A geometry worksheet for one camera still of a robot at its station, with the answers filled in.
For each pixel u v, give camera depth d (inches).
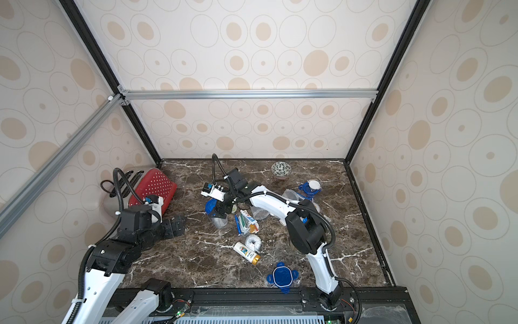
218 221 35.2
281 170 44.4
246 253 32.7
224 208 30.6
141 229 20.3
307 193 40.7
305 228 20.5
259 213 36.4
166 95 35.0
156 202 24.5
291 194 40.7
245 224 34.8
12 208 20.2
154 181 35.5
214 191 29.7
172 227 24.2
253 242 34.3
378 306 28.8
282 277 31.2
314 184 41.9
